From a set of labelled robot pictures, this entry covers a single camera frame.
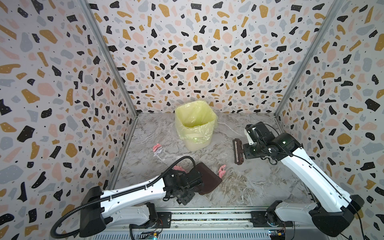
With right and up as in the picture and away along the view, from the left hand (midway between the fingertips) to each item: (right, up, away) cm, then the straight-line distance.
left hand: (189, 194), depth 72 cm
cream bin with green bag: (+2, +36, +31) cm, 48 cm away
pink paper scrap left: (-8, +8, +18) cm, 21 cm away
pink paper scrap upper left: (+18, +5, +18) cm, 26 cm away
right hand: (+26, +22, -1) cm, 34 cm away
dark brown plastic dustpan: (+11, +4, +9) cm, 15 cm away
